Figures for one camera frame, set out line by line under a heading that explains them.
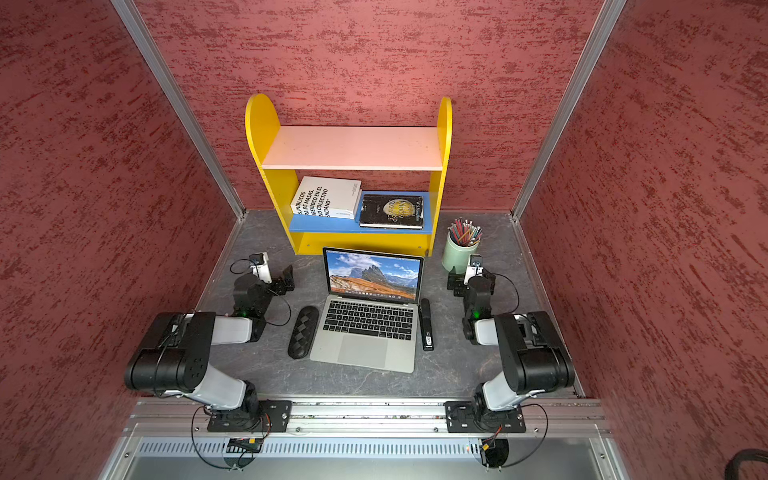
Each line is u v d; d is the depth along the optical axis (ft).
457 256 3.14
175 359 1.47
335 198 3.36
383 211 3.28
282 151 2.67
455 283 2.80
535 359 1.48
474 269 2.61
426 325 2.86
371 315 3.02
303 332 2.79
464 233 3.17
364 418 2.49
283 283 2.79
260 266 2.62
